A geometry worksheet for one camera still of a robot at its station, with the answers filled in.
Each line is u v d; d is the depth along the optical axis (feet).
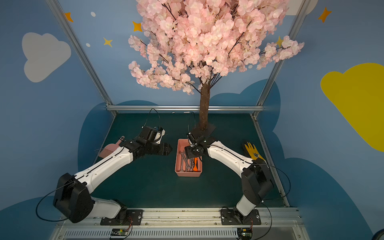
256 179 1.47
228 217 2.44
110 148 3.32
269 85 3.33
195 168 2.97
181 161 3.13
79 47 2.70
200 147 2.00
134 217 2.48
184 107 4.48
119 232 2.35
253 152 3.20
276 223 2.42
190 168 2.97
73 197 1.35
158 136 2.29
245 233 2.40
